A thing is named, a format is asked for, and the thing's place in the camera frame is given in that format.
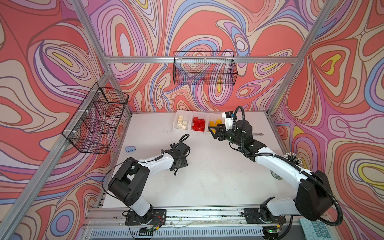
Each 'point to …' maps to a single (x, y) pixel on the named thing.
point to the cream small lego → (180, 125)
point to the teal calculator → (315, 230)
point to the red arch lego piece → (198, 124)
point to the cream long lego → (180, 119)
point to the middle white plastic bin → (201, 115)
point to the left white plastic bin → (187, 116)
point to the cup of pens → (292, 157)
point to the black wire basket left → (90, 130)
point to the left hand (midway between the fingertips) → (183, 164)
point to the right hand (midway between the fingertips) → (213, 130)
